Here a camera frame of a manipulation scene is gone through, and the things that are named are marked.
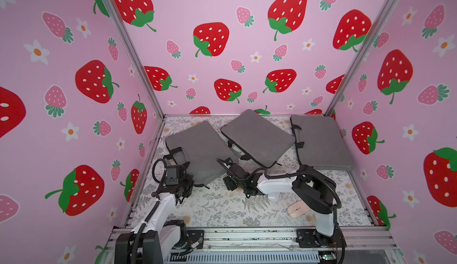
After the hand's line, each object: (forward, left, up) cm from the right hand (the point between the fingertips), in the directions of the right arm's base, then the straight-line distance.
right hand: (225, 179), depth 90 cm
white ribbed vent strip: (-33, -1, -2) cm, 33 cm away
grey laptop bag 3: (+26, -56, -1) cm, 62 cm away
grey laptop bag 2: (+27, -14, +2) cm, 30 cm away
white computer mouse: (-6, -25, -3) cm, 25 cm away
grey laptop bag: (+13, +11, +2) cm, 17 cm away
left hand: (-1, +16, +2) cm, 16 cm away
